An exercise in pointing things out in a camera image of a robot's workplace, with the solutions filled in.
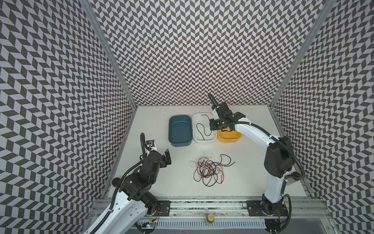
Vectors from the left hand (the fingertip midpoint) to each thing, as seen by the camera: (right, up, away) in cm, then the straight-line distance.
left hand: (161, 151), depth 75 cm
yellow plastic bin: (+40, +5, +20) cm, 45 cm away
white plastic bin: (+22, +9, +28) cm, 37 cm away
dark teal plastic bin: (+8, +9, +23) cm, 25 cm away
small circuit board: (-4, -33, -8) cm, 34 cm away
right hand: (+28, +14, +16) cm, 35 cm away
